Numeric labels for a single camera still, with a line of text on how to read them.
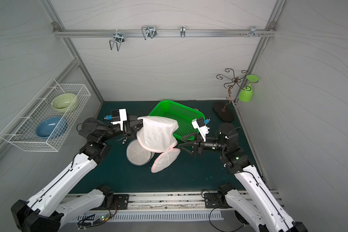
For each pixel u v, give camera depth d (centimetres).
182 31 72
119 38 78
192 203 74
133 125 51
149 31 77
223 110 112
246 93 95
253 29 77
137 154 83
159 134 51
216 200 73
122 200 73
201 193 75
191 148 53
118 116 45
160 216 70
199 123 54
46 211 39
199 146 53
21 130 58
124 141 96
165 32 82
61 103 73
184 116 108
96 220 68
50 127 65
